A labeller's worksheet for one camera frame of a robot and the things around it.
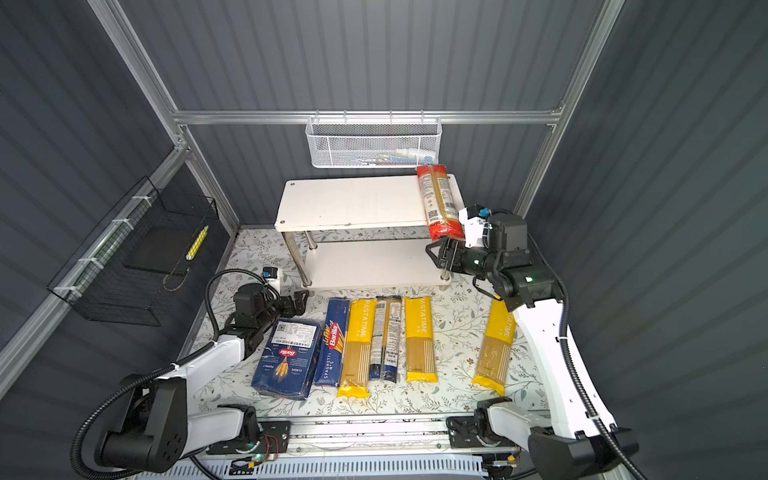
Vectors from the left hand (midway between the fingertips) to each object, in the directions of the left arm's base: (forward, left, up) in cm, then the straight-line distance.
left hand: (293, 291), depth 89 cm
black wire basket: (-3, +35, +18) cm, 40 cm away
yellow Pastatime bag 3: (-15, -61, -8) cm, 63 cm away
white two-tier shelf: (+33, -18, -10) cm, 40 cm away
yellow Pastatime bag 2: (-13, -37, -9) cm, 41 cm away
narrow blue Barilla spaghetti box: (-14, -12, -7) cm, 20 cm away
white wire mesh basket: (+65, -26, +12) cm, 71 cm away
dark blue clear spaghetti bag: (-13, -27, -9) cm, 31 cm away
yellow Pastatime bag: (-25, -19, -8) cm, 32 cm away
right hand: (-7, -40, +24) cm, 47 cm away
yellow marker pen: (+5, +22, +17) cm, 28 cm away
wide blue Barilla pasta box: (-20, -1, -4) cm, 21 cm away
